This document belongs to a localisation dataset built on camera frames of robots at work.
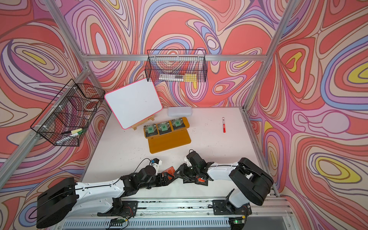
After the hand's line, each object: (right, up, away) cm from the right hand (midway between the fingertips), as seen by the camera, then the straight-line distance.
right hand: (177, 179), depth 82 cm
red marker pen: (+35, +31, +26) cm, 53 cm away
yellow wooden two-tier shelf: (-3, +22, +15) cm, 27 cm away
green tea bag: (-18, +29, +6) cm, 35 cm away
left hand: (-3, 0, -3) cm, 4 cm away
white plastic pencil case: (-2, +42, +36) cm, 55 cm away
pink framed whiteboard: (-31, +47, +16) cm, 58 cm away
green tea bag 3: (-1, +33, +10) cm, 35 cm away
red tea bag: (-4, +4, +4) cm, 7 cm away
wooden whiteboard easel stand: (-32, +30, +20) cm, 48 cm away
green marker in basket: (-52, +27, -12) cm, 59 cm away
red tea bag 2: (+14, -1, 0) cm, 14 cm away
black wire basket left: (-58, +35, -9) cm, 68 cm away
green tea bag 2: (-9, +31, +8) cm, 33 cm away
